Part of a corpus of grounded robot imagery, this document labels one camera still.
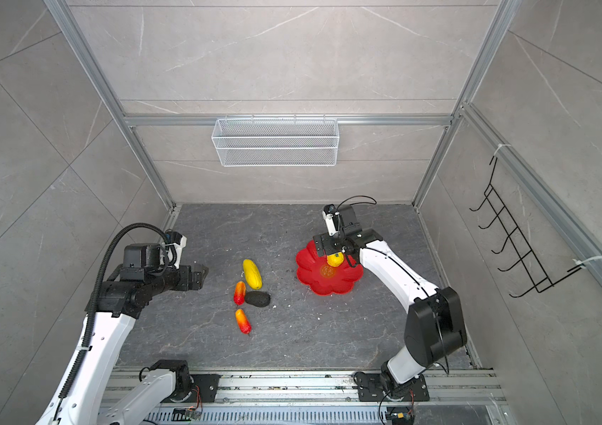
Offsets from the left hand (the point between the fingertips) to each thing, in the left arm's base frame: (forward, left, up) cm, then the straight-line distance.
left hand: (189, 263), depth 73 cm
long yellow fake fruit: (+6, -14, -19) cm, 24 cm away
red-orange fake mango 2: (-10, -12, -21) cm, 26 cm away
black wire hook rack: (-13, -87, +10) cm, 88 cm away
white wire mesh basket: (+49, -24, +6) cm, 55 cm away
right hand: (+13, -42, -7) cm, 45 cm away
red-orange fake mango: (0, -10, -20) cm, 23 cm away
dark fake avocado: (-3, -17, -20) cm, 26 cm away
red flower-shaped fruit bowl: (+9, -37, -23) cm, 44 cm away
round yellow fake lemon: (+11, -45, -18) cm, 49 cm away
